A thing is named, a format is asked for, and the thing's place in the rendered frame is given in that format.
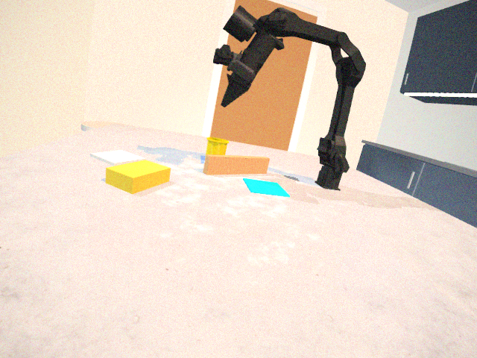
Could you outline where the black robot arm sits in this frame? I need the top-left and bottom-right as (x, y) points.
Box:
(213, 5), (366, 191)

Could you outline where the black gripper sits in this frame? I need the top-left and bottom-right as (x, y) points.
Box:
(221, 46), (266, 107)

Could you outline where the yellow block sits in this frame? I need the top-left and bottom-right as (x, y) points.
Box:
(106, 160), (171, 194)

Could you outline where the white flat square tile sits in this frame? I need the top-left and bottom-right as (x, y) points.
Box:
(90, 150), (145, 166)

